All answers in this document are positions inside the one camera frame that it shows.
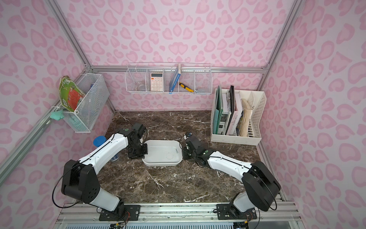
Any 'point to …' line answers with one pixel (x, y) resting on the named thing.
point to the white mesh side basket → (82, 119)
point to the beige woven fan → (245, 118)
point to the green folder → (218, 111)
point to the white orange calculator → (157, 81)
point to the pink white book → (235, 120)
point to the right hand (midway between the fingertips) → (183, 150)
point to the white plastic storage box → (163, 153)
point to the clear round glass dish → (141, 87)
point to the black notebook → (231, 98)
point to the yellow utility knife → (186, 87)
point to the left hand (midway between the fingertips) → (145, 154)
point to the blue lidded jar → (99, 140)
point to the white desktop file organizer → (258, 100)
